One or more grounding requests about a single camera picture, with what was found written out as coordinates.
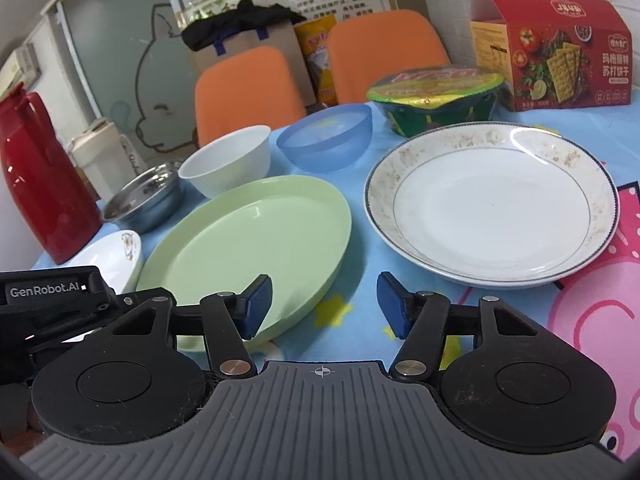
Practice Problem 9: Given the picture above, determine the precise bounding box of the white plate with floral print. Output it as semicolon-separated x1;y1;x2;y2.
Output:
64;230;142;294

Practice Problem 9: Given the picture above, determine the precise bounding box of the white plate with gold rim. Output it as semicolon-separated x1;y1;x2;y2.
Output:
363;122;620;288

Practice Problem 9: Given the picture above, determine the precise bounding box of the light green plate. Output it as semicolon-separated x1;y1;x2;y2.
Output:
137;176;352;350

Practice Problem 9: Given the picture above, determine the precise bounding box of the blue cartoon tablecloth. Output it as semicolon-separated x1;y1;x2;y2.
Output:
30;100;640;463

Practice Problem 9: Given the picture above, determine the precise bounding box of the red thermos jug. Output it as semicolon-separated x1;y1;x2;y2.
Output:
1;84;101;264

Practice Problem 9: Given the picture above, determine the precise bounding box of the stainless steel bowl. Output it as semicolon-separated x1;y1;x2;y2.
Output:
101;162;184;234

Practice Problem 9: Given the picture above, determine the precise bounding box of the white plastic cup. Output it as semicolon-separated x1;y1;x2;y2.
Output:
66;117;148;202

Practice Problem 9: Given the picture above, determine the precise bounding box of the white ceramic bowl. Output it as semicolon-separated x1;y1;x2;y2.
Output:
178;125;271;200

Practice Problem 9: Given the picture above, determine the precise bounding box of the green instant noodle bowl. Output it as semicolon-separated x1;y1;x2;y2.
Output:
366;65;504;138

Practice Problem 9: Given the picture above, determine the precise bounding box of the blue plastic bowl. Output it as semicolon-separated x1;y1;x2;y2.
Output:
277;104;373;174

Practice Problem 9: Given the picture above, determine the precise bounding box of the left orange chair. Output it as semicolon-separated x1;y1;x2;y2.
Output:
194;47;306;148

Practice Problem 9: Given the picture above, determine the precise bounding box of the orange chair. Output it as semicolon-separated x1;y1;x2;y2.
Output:
326;9;450;104
194;47;306;148

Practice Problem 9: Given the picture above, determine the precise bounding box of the red cracker box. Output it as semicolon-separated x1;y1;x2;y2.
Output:
470;0;634;112

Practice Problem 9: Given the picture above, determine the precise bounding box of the black cloth on bag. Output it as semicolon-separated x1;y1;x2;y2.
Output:
181;0;306;54

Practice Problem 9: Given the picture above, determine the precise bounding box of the right orange chair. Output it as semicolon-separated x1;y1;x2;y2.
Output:
326;9;450;104

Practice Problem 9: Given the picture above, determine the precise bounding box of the brown paper bag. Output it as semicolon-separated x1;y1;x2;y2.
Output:
188;18;317;108

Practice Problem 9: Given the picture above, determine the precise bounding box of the yellow snack bag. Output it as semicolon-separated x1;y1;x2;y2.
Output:
294;15;337;107

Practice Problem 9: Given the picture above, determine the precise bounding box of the wall air conditioner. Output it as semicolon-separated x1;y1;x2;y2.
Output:
0;44;41;94

